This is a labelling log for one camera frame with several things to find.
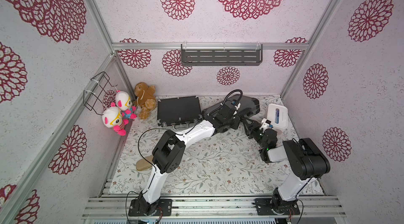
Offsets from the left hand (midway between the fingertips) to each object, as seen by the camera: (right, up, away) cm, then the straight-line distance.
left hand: (238, 119), depth 89 cm
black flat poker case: (-37, +5, +19) cm, 42 cm away
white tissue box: (+28, +2, +11) cm, 30 cm away
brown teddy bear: (-60, +13, +21) cm, 65 cm away
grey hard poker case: (+6, +8, +2) cm, 10 cm away
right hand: (+2, +1, 0) cm, 3 cm away
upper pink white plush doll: (-67, +10, +4) cm, 68 cm away
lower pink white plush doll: (-69, +1, -5) cm, 69 cm away
